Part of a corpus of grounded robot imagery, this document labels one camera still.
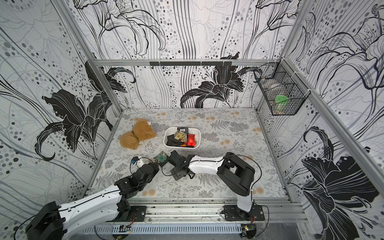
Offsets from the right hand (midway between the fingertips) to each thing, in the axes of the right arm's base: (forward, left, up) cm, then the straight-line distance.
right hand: (182, 168), depth 90 cm
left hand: (-1, +11, +6) cm, 13 cm away
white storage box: (+24, +10, +6) cm, 27 cm away
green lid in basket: (+26, -55, +33) cm, 69 cm away
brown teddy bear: (+20, +26, +13) cm, 35 cm away
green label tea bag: (+6, +14, +2) cm, 15 cm away
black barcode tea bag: (+25, +1, +7) cm, 26 cm away
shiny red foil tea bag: (+16, -5, +6) cm, 18 cm away
